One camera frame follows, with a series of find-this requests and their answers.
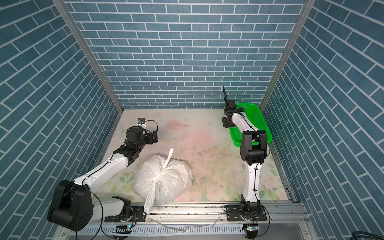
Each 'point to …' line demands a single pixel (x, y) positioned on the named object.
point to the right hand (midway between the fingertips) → (229, 122)
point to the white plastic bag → (158, 180)
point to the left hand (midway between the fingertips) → (150, 130)
